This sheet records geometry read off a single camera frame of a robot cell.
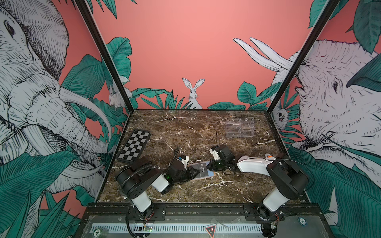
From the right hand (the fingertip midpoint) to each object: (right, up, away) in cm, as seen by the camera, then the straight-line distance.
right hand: (206, 165), depth 89 cm
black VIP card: (-2, -1, 0) cm, 3 cm away
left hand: (-2, -2, -3) cm, 5 cm away
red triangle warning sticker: (+1, -25, -20) cm, 32 cm away
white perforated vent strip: (+7, -25, -19) cm, 32 cm away
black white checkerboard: (-47, +11, +7) cm, 48 cm away
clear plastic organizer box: (+26, +23, +16) cm, 38 cm away
